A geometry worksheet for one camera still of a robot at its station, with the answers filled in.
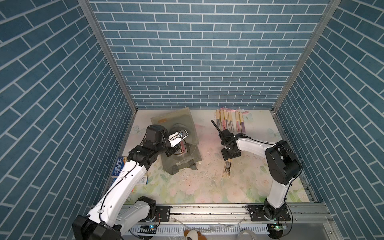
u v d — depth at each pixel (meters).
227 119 1.15
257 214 0.74
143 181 0.83
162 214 0.74
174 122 0.90
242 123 1.12
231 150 0.77
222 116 1.16
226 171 0.87
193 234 0.67
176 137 0.62
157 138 0.57
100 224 0.37
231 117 1.16
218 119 1.15
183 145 0.97
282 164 0.50
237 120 1.15
